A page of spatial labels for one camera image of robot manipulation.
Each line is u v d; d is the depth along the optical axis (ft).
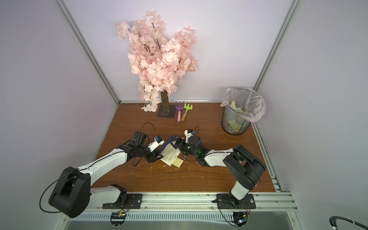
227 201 2.38
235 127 2.95
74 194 1.35
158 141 2.48
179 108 3.82
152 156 2.45
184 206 2.38
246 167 1.49
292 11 2.33
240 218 2.30
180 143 2.52
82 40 2.73
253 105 2.88
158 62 2.13
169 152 2.73
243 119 2.69
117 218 2.37
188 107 3.84
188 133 2.71
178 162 2.86
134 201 2.43
